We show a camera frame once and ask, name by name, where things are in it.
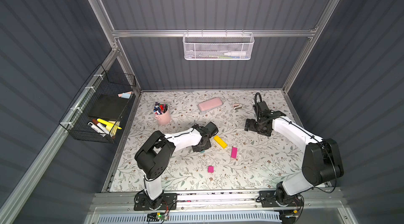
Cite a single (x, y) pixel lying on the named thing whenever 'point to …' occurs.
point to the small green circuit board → (162, 216)
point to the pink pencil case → (210, 104)
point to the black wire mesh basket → (103, 82)
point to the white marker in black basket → (96, 129)
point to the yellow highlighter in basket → (109, 125)
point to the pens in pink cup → (160, 109)
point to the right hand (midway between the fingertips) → (253, 129)
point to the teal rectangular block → (202, 151)
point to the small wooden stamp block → (237, 106)
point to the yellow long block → (220, 141)
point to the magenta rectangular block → (234, 153)
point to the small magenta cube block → (210, 169)
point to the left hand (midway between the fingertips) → (205, 148)
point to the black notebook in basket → (109, 107)
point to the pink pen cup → (163, 119)
